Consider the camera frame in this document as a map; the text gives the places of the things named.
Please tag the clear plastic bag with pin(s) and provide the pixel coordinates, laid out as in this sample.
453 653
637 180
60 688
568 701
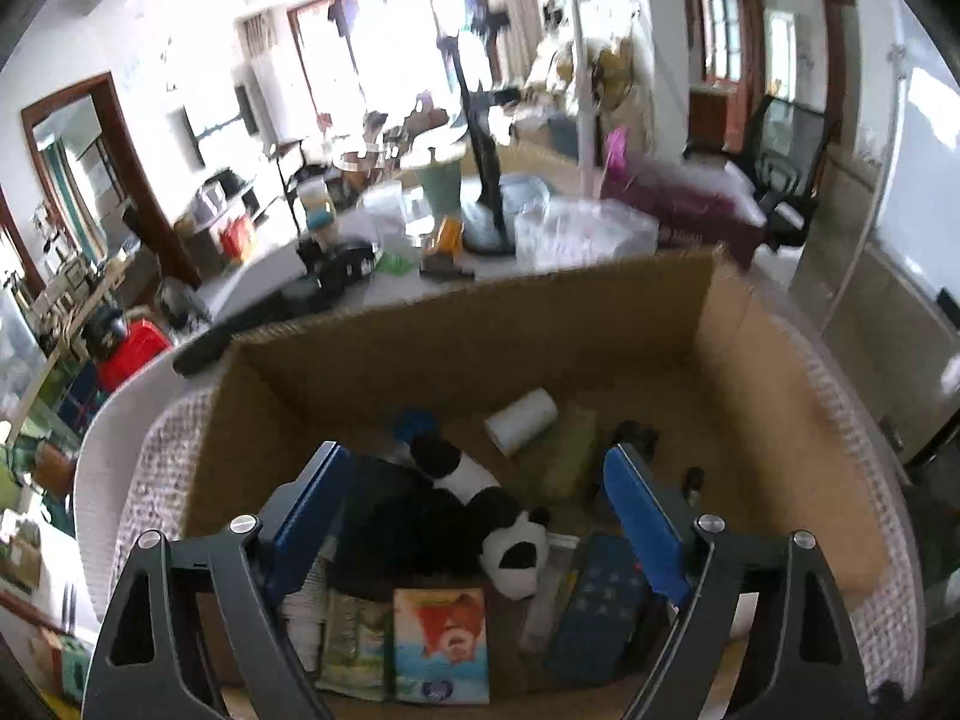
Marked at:
585 232

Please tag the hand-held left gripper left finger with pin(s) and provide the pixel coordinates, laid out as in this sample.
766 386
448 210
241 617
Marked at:
307 517

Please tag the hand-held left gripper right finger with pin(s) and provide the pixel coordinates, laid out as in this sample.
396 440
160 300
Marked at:
645 525

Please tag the blue tissue pack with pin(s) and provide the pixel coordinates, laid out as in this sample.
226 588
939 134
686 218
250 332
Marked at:
442 645

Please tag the dark remote control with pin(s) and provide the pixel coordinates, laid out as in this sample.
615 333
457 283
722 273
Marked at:
592 615

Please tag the wall television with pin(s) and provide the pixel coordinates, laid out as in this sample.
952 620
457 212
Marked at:
217 124

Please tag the green yellow cracker packet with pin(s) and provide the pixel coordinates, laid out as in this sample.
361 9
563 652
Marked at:
352 645

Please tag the black office chair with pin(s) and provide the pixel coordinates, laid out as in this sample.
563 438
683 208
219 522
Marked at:
787 142

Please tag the whiteboard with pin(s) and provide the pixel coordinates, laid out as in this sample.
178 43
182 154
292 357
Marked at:
922 202

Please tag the large balcony window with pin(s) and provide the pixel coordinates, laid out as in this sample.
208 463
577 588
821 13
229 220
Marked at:
390 37

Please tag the panda plush toy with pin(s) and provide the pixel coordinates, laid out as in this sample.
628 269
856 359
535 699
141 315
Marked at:
465 480

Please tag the white paper roll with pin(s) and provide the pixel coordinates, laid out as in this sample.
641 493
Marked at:
521 420

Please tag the brown cardboard box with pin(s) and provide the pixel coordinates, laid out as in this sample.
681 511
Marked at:
480 345

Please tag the cluttered wooden shelf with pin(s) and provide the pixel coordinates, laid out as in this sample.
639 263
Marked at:
67 315

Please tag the green vase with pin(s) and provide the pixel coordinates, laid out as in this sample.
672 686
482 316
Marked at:
442 187

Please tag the brown glazed door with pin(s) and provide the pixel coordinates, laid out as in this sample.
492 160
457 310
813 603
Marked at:
724 37

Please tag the white ribbed bed frame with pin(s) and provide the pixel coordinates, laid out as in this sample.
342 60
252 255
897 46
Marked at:
120 420

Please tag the magenta storage bag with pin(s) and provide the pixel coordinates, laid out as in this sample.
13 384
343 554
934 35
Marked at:
675 202

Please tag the quilted leaf pattern bedspread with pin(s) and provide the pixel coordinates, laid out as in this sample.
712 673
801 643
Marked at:
161 465

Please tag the stack of white cups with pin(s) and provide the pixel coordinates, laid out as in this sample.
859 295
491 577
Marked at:
304 630

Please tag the red bag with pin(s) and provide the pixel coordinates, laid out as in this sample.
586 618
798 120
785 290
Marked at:
135 352

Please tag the black tripod stand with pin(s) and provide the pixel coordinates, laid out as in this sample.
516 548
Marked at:
487 187

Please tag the orange yellow packet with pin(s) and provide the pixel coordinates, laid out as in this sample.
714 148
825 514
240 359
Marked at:
442 244

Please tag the clear plastic case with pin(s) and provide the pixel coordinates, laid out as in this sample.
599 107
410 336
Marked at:
551 592

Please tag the black desktop device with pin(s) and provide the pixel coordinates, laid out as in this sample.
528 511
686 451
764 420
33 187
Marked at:
341 262

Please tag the brown wooden door frame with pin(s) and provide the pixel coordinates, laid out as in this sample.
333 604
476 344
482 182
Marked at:
19 247
142 187

